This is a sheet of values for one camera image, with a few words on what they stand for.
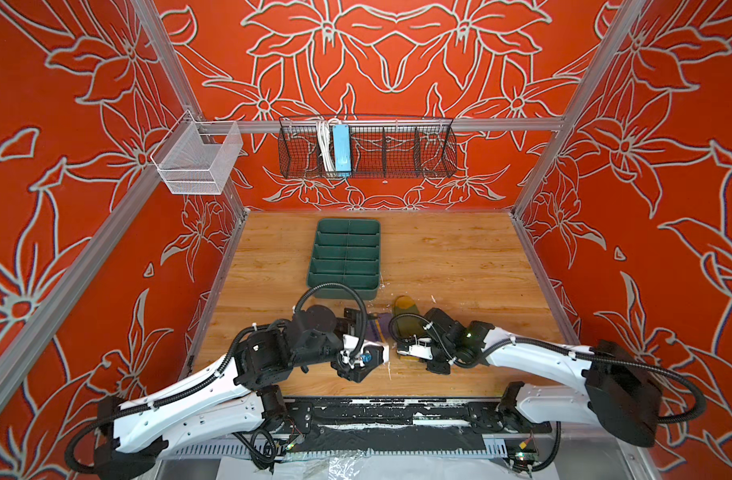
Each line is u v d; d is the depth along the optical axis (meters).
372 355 0.50
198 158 0.94
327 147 0.90
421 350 0.72
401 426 0.73
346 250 1.03
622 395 0.42
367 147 0.99
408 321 0.67
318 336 0.47
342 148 0.90
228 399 0.46
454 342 0.63
